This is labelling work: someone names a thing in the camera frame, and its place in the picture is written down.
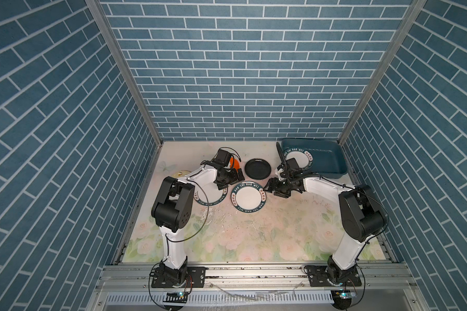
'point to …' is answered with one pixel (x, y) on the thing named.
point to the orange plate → (235, 163)
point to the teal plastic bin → (329, 158)
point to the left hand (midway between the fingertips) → (242, 181)
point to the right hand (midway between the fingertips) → (270, 190)
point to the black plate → (257, 168)
